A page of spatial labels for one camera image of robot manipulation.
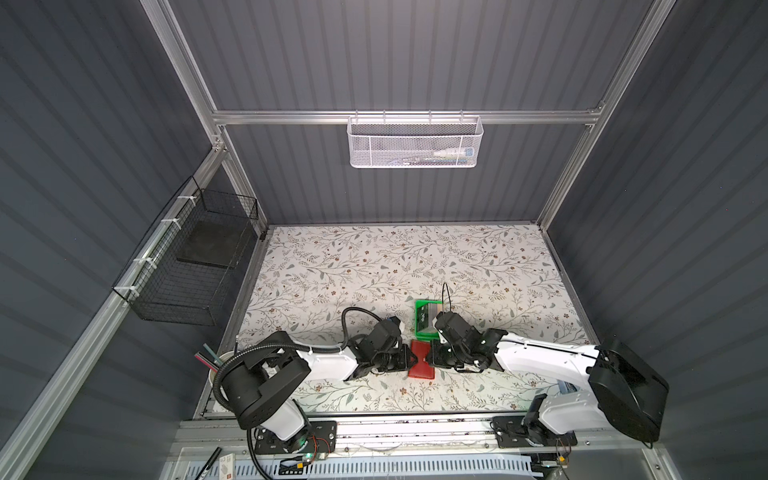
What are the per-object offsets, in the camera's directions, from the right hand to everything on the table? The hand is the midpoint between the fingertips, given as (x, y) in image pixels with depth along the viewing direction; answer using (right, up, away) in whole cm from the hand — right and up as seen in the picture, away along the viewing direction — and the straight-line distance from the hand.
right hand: (426, 360), depth 83 cm
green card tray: (+1, +12, +9) cm, 15 cm away
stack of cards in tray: (+3, +12, +8) cm, 15 cm away
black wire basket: (-60, +29, -11) cm, 68 cm away
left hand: (-2, -1, +1) cm, 2 cm away
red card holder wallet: (-1, -3, +1) cm, 3 cm away
